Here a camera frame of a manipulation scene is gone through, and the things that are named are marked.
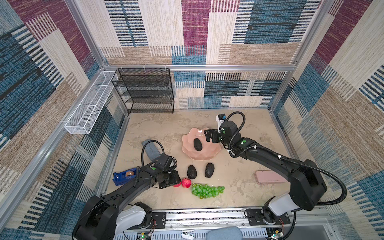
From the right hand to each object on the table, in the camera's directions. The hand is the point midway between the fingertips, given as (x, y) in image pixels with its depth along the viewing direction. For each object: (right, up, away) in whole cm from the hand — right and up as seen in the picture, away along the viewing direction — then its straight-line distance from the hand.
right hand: (212, 132), depth 85 cm
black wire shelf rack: (-45, +29, +24) cm, 58 cm away
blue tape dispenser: (-48, -24, -2) cm, 54 cm away
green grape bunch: (-4, -30, -7) cm, 31 cm away
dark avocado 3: (-1, -21, 0) cm, 21 cm away
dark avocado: (-8, -8, +11) cm, 16 cm away
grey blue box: (-37, -11, +11) cm, 41 cm away
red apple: (-19, -28, -4) cm, 34 cm away
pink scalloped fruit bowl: (0, -12, +11) cm, 16 cm away
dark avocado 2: (-12, -22, -1) cm, 25 cm away
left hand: (-19, -25, -2) cm, 32 cm away
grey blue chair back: (+5, -44, -18) cm, 48 cm away
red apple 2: (-14, -27, -4) cm, 30 cm away
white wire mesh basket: (-62, +6, -15) cm, 64 cm away
